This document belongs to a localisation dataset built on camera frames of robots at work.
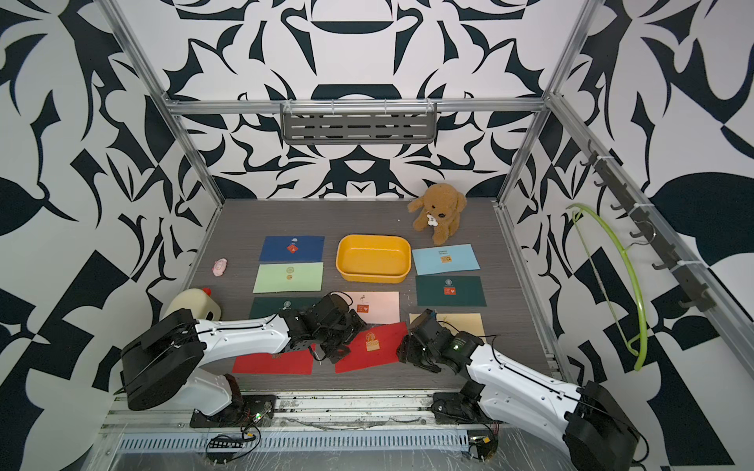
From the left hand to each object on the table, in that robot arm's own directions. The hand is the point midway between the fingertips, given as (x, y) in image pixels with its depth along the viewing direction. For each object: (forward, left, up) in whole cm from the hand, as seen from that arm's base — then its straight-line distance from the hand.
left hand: (365, 335), depth 83 cm
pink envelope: (+10, -3, -3) cm, 11 cm away
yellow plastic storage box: (+28, -3, -4) cm, 28 cm away
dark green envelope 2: (+15, -28, -4) cm, 31 cm away
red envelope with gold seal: (-2, -3, -3) cm, 5 cm away
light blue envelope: (+27, -28, -4) cm, 39 cm away
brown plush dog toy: (+35, -25, +13) cm, 45 cm away
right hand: (-5, -10, -2) cm, 11 cm away
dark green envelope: (+13, +32, -7) cm, 35 cm away
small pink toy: (+25, +48, -1) cm, 54 cm away
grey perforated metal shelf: (+56, 0, +32) cm, 65 cm away
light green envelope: (+22, +25, -3) cm, 33 cm away
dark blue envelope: (+32, +25, -3) cm, 41 cm away
